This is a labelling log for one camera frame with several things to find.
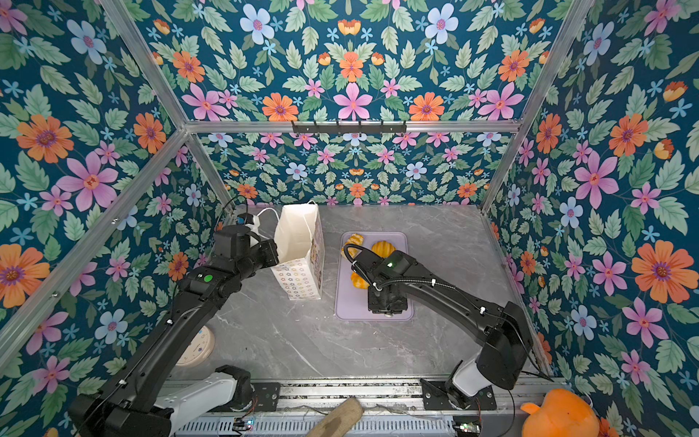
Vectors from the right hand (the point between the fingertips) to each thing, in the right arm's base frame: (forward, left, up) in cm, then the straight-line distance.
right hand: (379, 308), depth 76 cm
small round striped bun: (+28, -3, -9) cm, 29 cm away
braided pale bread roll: (+33, +8, -9) cm, 35 cm away
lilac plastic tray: (+9, +9, -16) cm, 20 cm away
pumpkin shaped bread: (+14, +7, -10) cm, 19 cm away
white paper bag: (+9, +22, +9) cm, 25 cm away
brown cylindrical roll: (-25, +10, -10) cm, 29 cm away
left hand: (+14, +27, +15) cm, 34 cm away
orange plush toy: (-24, -45, -9) cm, 52 cm away
